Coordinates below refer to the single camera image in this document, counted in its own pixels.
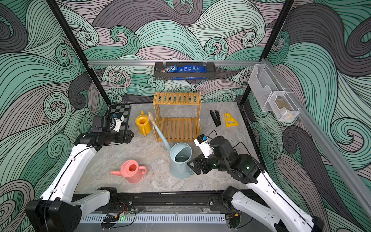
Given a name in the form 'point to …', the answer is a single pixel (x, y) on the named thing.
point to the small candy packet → (173, 68)
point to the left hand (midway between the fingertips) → (124, 132)
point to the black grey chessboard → (122, 109)
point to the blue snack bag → (191, 68)
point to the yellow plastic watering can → (143, 124)
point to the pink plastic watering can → (131, 170)
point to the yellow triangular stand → (230, 121)
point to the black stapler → (215, 117)
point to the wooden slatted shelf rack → (178, 115)
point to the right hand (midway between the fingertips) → (195, 160)
